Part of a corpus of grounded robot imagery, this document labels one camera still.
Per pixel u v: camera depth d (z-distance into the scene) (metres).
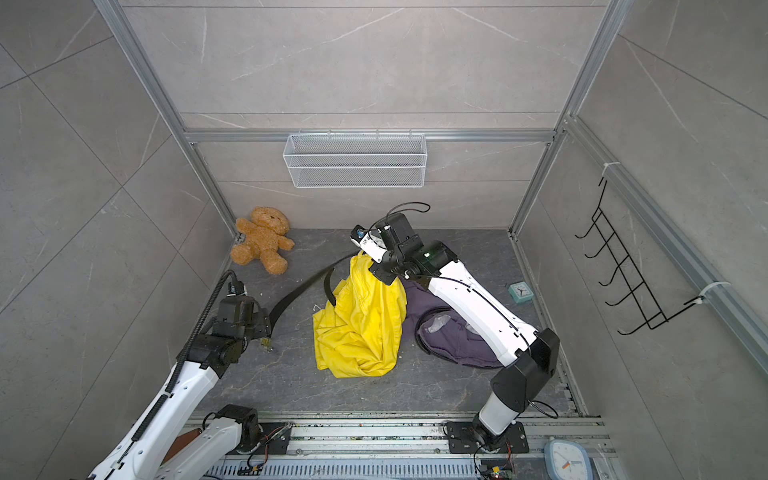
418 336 0.87
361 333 0.80
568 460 0.69
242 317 0.60
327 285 0.93
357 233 0.63
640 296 0.64
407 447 0.73
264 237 1.07
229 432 0.60
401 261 0.53
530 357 0.41
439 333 0.90
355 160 1.00
